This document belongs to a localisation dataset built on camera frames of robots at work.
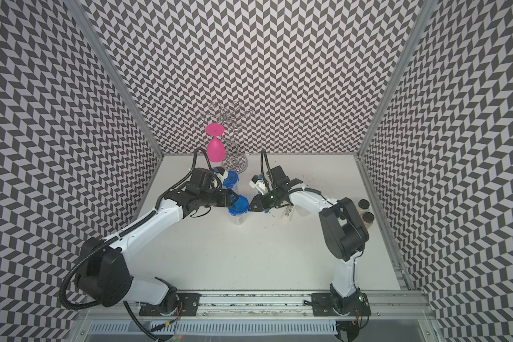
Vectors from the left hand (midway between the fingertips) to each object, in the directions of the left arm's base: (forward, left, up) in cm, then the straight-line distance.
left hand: (233, 198), depth 83 cm
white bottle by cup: (+1, -22, -13) cm, 26 cm away
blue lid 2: (-3, -3, -1) cm, 4 cm away
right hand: (-2, -7, -6) cm, 9 cm away
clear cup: (-5, -2, -8) cm, 10 cm away
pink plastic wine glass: (+19, +8, +9) cm, 23 cm away
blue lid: (+10, +2, -1) cm, 10 cm away
